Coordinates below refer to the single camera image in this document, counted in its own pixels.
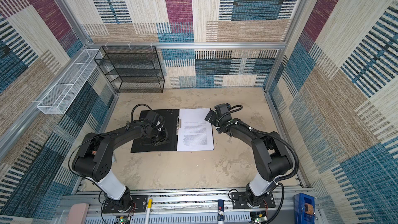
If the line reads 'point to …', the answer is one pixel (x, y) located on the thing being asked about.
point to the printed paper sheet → (195, 134)
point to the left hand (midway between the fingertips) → (170, 138)
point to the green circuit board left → (123, 220)
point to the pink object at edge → (77, 213)
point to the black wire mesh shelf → (131, 69)
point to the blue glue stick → (221, 206)
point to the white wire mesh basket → (59, 98)
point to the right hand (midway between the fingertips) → (211, 120)
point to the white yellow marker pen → (149, 206)
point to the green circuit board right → (261, 219)
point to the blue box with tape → (304, 208)
